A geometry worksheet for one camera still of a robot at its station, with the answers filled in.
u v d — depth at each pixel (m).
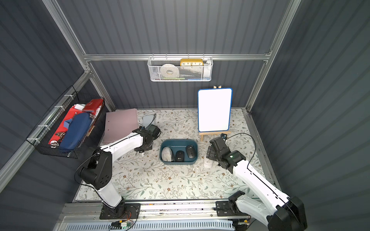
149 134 0.69
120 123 1.13
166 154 0.89
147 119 1.13
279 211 0.40
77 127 0.69
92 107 0.78
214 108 0.88
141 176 0.86
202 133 0.96
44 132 0.63
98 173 0.46
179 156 0.91
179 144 0.98
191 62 0.87
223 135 0.72
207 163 0.88
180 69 0.88
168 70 0.84
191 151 0.94
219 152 0.60
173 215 0.73
